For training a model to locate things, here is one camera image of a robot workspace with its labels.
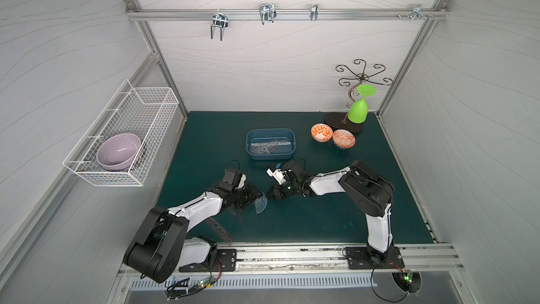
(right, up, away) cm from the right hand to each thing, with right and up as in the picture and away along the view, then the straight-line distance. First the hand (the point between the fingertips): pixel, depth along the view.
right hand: (266, 196), depth 90 cm
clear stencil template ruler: (-3, +19, +14) cm, 24 cm away
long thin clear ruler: (+3, +22, +16) cm, 27 cm away
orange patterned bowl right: (+40, +24, +17) cm, 50 cm away
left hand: (-2, 0, -4) cm, 4 cm away
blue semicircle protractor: (-2, -2, -3) cm, 4 cm away
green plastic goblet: (+40, +38, 0) cm, 55 cm away
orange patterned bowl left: (+29, +28, +20) cm, 45 cm away
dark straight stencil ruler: (-17, -11, -10) cm, 23 cm away
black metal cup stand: (+40, +34, +25) cm, 58 cm away
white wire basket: (-45, +36, -12) cm, 59 cm away
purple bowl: (-43, +22, -29) cm, 56 cm away
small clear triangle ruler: (-11, -5, -6) cm, 14 cm away
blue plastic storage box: (+1, +26, +18) cm, 32 cm away
